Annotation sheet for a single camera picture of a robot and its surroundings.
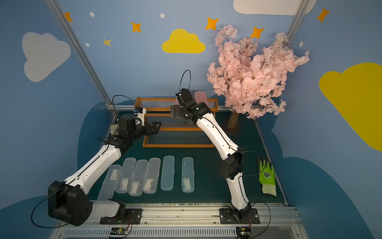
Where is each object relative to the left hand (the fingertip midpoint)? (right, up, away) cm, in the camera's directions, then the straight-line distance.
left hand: (154, 120), depth 81 cm
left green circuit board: (-15, -55, -9) cm, 57 cm away
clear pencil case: (-19, -33, +7) cm, 38 cm away
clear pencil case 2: (-11, -34, +5) cm, 36 cm away
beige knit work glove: (-38, -5, +29) cm, 48 cm away
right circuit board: (+47, -56, -8) cm, 74 cm away
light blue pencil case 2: (+19, -36, +4) cm, 41 cm away
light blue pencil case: (+7, -36, +5) cm, 37 cm away
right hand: (+15, +7, 0) cm, 17 cm away
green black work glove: (+66, -33, +5) cm, 74 cm away
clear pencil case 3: (-3, -30, +9) cm, 32 cm away
